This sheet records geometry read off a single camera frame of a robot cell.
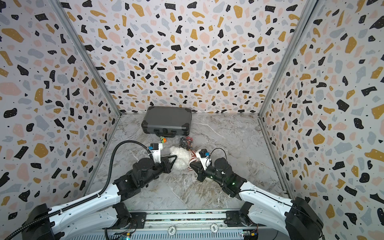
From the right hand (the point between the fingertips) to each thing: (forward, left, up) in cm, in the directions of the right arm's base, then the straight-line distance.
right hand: (190, 163), depth 73 cm
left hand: (+3, +5, +3) cm, 6 cm away
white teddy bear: (+3, +3, 0) cm, 4 cm away
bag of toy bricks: (+24, +5, -18) cm, 31 cm away
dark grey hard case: (+37, +20, -11) cm, 43 cm away
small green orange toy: (+26, +21, -18) cm, 38 cm away
